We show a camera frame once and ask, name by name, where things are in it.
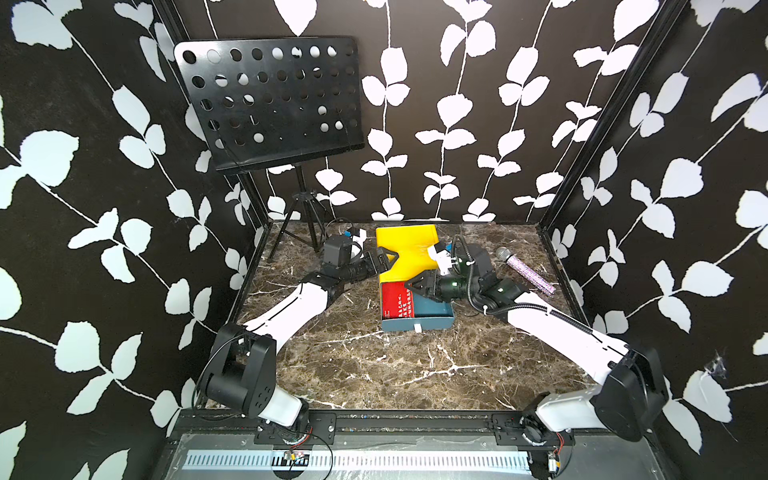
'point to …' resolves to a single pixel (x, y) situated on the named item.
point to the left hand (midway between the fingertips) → (392, 256)
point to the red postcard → (397, 300)
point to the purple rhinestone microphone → (526, 270)
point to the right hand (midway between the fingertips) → (405, 285)
